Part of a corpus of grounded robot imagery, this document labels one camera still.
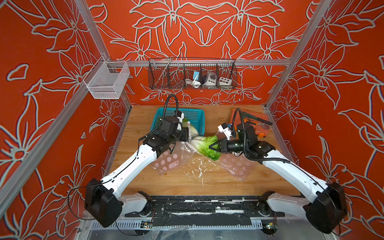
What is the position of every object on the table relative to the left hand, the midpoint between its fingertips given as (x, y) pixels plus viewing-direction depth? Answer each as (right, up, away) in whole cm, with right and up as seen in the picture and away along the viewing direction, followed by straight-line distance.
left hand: (189, 128), depth 77 cm
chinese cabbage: (+2, -4, +18) cm, 18 cm away
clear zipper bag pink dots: (-12, -19, +3) cm, 22 cm away
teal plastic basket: (+5, +8, +30) cm, 31 cm away
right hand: (+9, -9, -8) cm, 15 cm away
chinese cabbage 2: (+7, -7, -4) cm, 11 cm away
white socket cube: (+23, +28, +16) cm, 40 cm away
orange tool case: (+35, +6, +28) cm, 45 cm away
